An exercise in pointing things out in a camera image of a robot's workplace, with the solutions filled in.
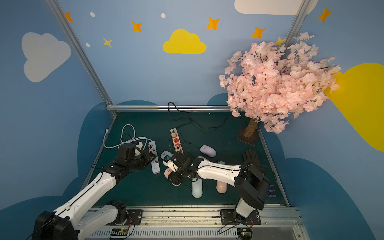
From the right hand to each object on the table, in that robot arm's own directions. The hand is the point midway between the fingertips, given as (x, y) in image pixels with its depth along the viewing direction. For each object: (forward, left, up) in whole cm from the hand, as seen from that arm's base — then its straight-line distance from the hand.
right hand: (174, 174), depth 82 cm
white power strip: (+7, +13, -3) cm, 15 cm away
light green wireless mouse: (+15, +9, -5) cm, 18 cm away
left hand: (+8, +10, +8) cm, 15 cm away
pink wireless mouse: (-3, -27, -6) cm, 28 cm away
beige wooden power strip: (+25, +3, -5) cm, 26 cm away
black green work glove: (+16, -47, -7) cm, 50 cm away
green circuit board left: (-28, +23, -8) cm, 37 cm away
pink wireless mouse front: (0, +4, +3) cm, 5 cm away
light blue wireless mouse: (-5, -13, -5) cm, 15 cm away
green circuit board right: (-24, -39, -10) cm, 46 cm away
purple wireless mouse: (+20, -19, -6) cm, 28 cm away
